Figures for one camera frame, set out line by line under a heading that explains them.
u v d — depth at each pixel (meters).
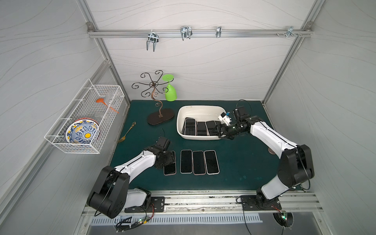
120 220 0.71
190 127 0.98
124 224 0.69
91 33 0.77
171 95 0.96
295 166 0.45
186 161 0.89
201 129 1.04
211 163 0.86
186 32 0.77
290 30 0.77
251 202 0.73
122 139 0.98
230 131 0.75
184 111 1.08
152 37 0.78
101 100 0.77
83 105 0.70
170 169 0.85
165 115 1.08
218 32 0.78
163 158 0.80
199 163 0.88
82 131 0.62
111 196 0.41
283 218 0.72
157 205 0.74
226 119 0.80
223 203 0.75
